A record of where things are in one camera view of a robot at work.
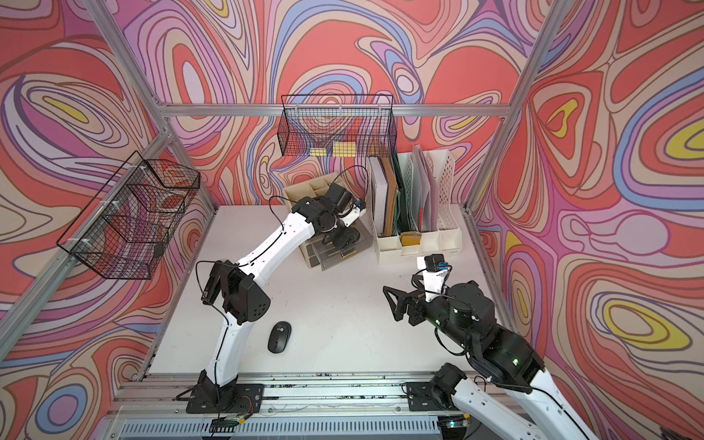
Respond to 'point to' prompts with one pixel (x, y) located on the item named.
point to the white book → (379, 185)
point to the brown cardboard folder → (391, 196)
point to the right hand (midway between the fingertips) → (400, 291)
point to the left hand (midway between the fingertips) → (350, 234)
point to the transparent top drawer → (330, 257)
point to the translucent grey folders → (425, 190)
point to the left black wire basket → (122, 233)
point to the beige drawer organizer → (317, 186)
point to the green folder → (398, 215)
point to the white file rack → (445, 239)
